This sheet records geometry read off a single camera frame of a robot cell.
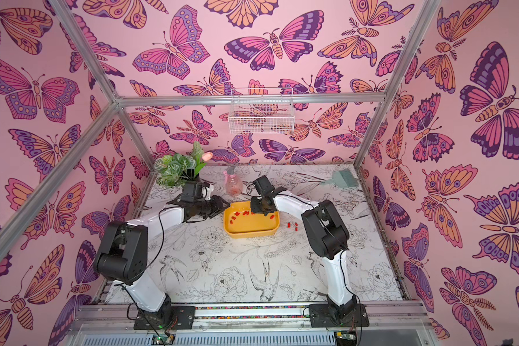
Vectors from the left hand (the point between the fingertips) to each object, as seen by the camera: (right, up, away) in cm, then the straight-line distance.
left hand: (230, 204), depth 93 cm
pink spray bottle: (-1, +9, +17) cm, 19 cm away
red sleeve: (+26, -10, +4) cm, 28 cm away
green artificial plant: (-21, +15, -10) cm, 27 cm away
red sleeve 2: (+29, -9, +4) cm, 31 cm away
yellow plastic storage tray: (+3, -8, +5) cm, 10 cm away
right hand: (+8, -3, +4) cm, 9 cm away
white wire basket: (+14, +41, +2) cm, 43 cm away
